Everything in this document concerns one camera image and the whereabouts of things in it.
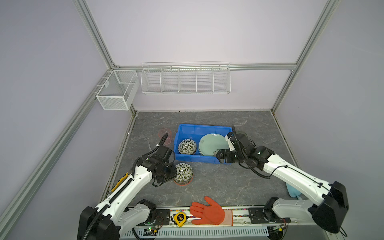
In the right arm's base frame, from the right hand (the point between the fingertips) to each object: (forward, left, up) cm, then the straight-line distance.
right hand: (223, 155), depth 79 cm
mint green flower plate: (+14, +6, -11) cm, 19 cm away
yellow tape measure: (-27, +22, -13) cm, 37 cm away
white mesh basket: (+44, +68, +9) cm, 82 cm away
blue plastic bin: (+24, +16, -12) cm, 31 cm away
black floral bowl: (+13, +21, -12) cm, 27 cm away
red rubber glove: (-25, +6, -15) cm, 30 cm away
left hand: (-10, +25, -6) cm, 28 cm away
